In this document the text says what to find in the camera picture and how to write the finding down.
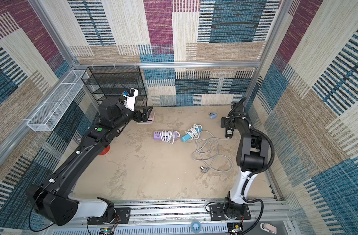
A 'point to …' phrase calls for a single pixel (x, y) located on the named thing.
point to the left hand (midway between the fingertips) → (144, 103)
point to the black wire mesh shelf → (107, 82)
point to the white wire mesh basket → (47, 117)
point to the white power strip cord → (206, 151)
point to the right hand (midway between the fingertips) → (232, 125)
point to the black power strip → (229, 132)
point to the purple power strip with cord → (167, 135)
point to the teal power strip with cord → (191, 133)
